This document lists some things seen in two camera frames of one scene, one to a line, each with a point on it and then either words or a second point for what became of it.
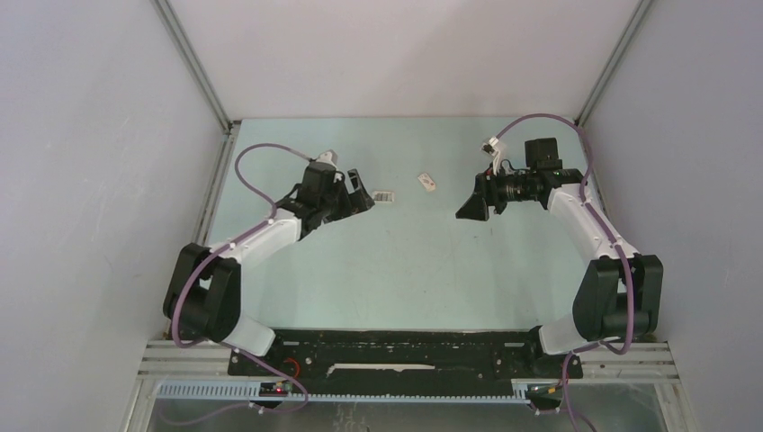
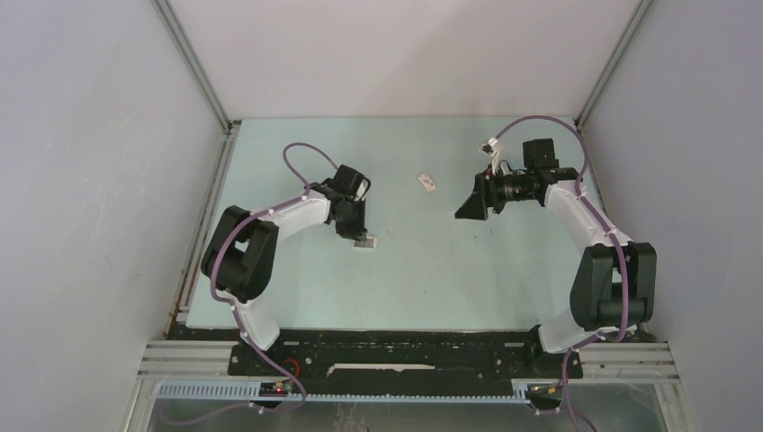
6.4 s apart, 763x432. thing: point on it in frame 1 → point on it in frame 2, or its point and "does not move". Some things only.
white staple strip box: (384, 196) → (370, 241)
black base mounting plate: (403, 355) does not move
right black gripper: (486, 185) does not move
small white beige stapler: (426, 181) does not move
